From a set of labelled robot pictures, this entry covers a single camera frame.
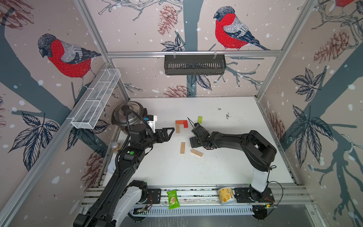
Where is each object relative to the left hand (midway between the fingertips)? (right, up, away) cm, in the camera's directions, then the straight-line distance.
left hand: (170, 127), depth 74 cm
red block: (+8, -1, +28) cm, 30 cm away
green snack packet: (+2, -37, -2) cm, 37 cm away
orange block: (+4, 0, +30) cm, 30 cm away
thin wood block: (+2, -6, +26) cm, 27 cm away
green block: (+19, +2, +33) cm, 38 cm away
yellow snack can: (+28, -33, -7) cm, 44 cm away
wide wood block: (+6, -16, +18) cm, 25 cm away
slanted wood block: (+15, -18, +14) cm, 27 cm away
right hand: (+15, -11, +22) cm, 28 cm away
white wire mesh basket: (-42, +9, -2) cm, 43 cm away
